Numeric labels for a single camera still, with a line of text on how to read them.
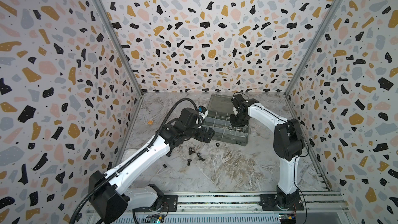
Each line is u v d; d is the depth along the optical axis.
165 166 0.85
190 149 0.92
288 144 0.54
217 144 0.95
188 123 0.57
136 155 0.44
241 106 0.73
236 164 0.86
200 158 0.88
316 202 0.76
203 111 0.66
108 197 0.37
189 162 0.87
